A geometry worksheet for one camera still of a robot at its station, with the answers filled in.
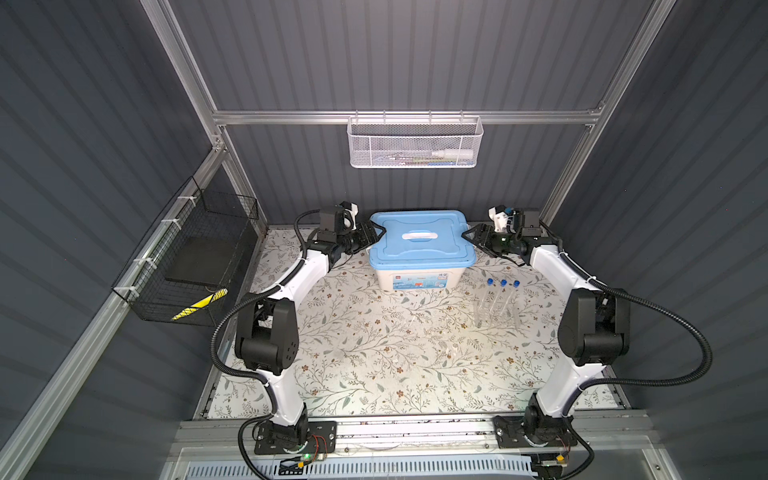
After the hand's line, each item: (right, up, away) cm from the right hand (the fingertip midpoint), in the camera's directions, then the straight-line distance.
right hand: (471, 239), depth 91 cm
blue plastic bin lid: (-15, 0, +2) cm, 16 cm away
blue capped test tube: (+4, -13, -7) cm, 15 cm away
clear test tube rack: (+8, -20, +3) cm, 22 cm away
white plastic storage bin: (-15, -13, +2) cm, 20 cm away
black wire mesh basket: (-78, +7, -12) cm, 79 cm away
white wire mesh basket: (-15, +42, +32) cm, 55 cm away
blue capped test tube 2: (+7, -13, -7) cm, 16 cm away
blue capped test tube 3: (+11, -13, -7) cm, 18 cm away
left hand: (-28, +2, -2) cm, 28 cm away
